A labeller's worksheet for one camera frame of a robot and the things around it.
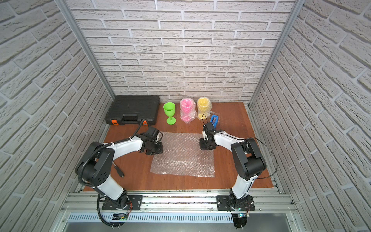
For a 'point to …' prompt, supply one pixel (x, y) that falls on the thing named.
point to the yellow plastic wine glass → (204, 105)
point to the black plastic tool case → (126, 110)
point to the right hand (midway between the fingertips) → (204, 146)
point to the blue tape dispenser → (214, 120)
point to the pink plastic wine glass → (188, 110)
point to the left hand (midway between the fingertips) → (163, 149)
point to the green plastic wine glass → (169, 108)
